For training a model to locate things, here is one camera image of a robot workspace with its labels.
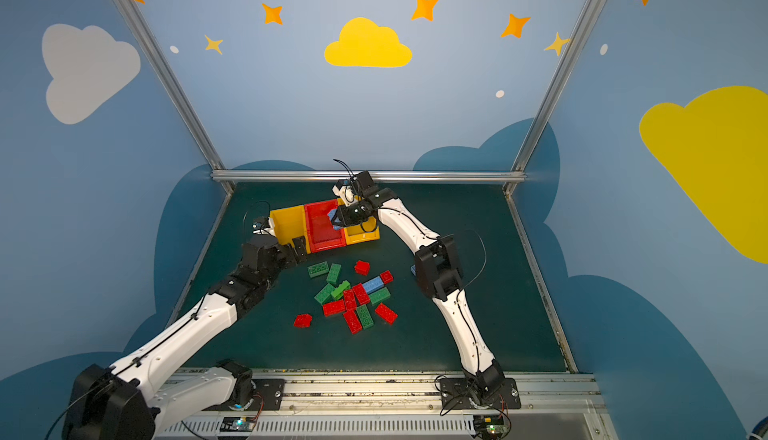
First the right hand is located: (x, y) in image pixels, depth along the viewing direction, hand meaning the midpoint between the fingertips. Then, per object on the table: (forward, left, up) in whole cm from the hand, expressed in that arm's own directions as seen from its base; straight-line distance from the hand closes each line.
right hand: (335, 218), depth 95 cm
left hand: (-14, +9, +6) cm, 17 cm away
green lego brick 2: (-14, 0, -12) cm, 18 cm away
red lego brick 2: (-25, -2, -12) cm, 28 cm away
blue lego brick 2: (-17, -13, -12) cm, 25 cm away
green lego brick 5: (-21, -16, -11) cm, 28 cm away
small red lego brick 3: (-30, +6, -12) cm, 33 cm away
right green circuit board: (-52, -45, -14) cm, 70 cm away
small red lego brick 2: (-15, -17, -11) cm, 25 cm away
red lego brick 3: (-20, -10, -12) cm, 26 cm away
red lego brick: (-26, -18, -11) cm, 34 cm away
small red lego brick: (-12, -9, -11) cm, 19 cm away
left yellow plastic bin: (+2, +17, -6) cm, 18 cm away
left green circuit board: (-55, +16, -12) cm, 58 cm away
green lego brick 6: (-27, -12, -11) cm, 32 cm away
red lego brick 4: (-22, -6, -12) cm, 26 cm away
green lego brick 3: (-21, +1, -11) cm, 24 cm away
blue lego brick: (-11, -26, -11) cm, 31 cm away
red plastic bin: (+1, +7, -12) cm, 14 cm away
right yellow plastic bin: (-2, -11, -3) cm, 11 cm away
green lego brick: (-13, +5, -11) cm, 18 cm away
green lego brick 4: (-21, -3, -11) cm, 23 cm away
